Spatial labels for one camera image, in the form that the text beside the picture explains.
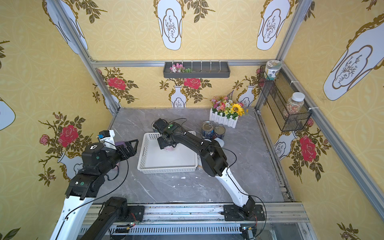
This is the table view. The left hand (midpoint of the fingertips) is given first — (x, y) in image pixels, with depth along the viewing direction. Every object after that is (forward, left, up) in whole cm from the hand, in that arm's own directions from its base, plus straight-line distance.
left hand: (125, 142), depth 71 cm
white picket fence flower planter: (+30, -54, -11) cm, 62 cm away
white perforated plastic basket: (+3, -21, -27) cm, 34 cm away
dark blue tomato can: (+16, -50, -16) cm, 55 cm away
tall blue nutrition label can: (+18, -42, -15) cm, 48 cm away
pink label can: (+6, -18, -18) cm, 26 cm away
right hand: (+14, -19, -19) cm, 30 cm away
